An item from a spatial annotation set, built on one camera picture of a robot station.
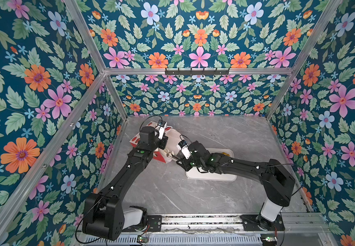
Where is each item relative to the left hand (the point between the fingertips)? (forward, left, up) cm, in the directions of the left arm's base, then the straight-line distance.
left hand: (165, 129), depth 81 cm
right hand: (-13, -6, -11) cm, 18 cm away
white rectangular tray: (-17, -17, -23) cm, 33 cm away
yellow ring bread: (-7, -35, -19) cm, 41 cm away
